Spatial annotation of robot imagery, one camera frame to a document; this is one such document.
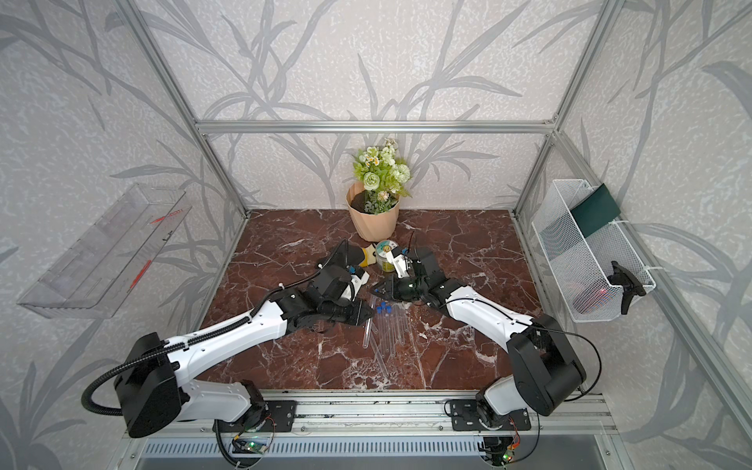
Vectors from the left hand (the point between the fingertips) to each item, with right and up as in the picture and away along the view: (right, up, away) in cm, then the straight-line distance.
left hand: (375, 316), depth 77 cm
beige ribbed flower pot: (-4, +25, +24) cm, 35 cm away
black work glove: (-13, +15, +31) cm, 36 cm away
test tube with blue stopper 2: (+4, -3, +15) cm, 16 cm away
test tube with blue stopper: (-2, -4, 0) cm, 5 cm away
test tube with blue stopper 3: (+6, -3, +16) cm, 18 cm away
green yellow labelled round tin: (+1, +13, +22) cm, 25 cm away
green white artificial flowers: (+2, +40, +17) cm, 43 cm away
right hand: (-1, +7, +3) cm, 8 cm away
